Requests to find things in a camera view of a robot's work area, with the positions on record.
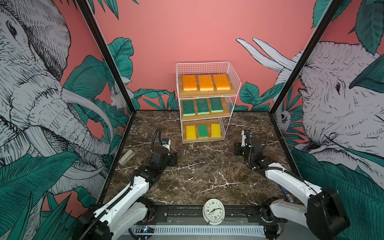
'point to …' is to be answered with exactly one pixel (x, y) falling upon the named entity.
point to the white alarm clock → (214, 211)
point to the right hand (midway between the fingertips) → (233, 141)
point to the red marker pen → (272, 157)
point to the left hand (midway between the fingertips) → (172, 150)
